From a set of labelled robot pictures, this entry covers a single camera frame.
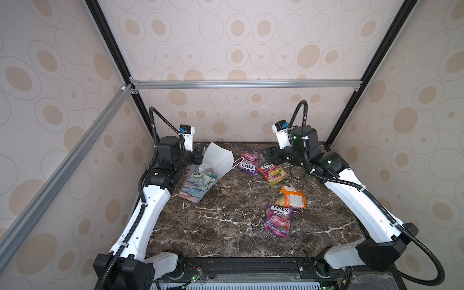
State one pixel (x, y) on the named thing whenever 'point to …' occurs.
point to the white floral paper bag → (214, 162)
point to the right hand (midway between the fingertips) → (275, 146)
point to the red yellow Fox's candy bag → (273, 174)
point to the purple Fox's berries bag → (277, 220)
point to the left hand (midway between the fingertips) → (208, 143)
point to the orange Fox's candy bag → (291, 197)
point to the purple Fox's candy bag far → (251, 162)
